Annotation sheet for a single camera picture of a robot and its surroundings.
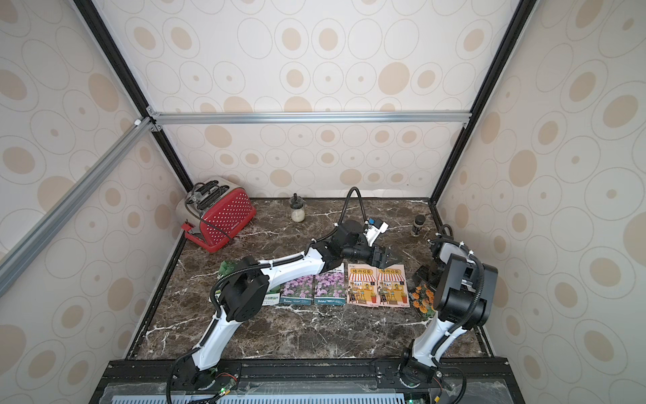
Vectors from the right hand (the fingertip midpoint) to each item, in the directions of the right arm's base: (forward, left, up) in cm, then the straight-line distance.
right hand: (438, 292), depth 91 cm
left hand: (+1, +17, +20) cm, 26 cm away
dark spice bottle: (+26, +4, +10) cm, 28 cm away
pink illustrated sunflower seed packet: (+1, +27, +1) cm, 27 cm away
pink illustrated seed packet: (+1, +17, +1) cm, 17 cm away
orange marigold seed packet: (-3, +6, 0) cm, 7 cm away
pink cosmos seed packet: (0, +39, +2) cm, 39 cm away
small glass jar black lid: (+31, +55, +10) cm, 64 cm away
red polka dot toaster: (+19, +83, +20) cm, 87 cm away
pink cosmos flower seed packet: (-3, +50, +2) cm, 51 cm away
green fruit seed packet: (+6, +80, +2) cm, 80 cm away
